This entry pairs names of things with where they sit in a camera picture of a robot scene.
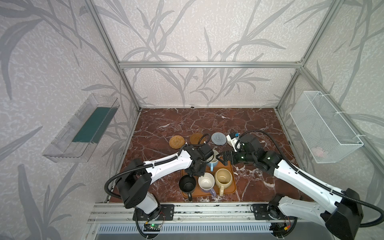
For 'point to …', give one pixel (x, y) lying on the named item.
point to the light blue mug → (213, 163)
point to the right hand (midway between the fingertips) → (221, 151)
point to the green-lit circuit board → (153, 227)
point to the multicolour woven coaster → (230, 143)
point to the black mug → (187, 184)
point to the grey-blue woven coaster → (218, 138)
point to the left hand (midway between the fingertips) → (201, 169)
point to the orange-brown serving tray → (199, 192)
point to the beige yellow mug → (223, 178)
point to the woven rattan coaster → (176, 142)
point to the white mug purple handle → (207, 182)
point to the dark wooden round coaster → (194, 138)
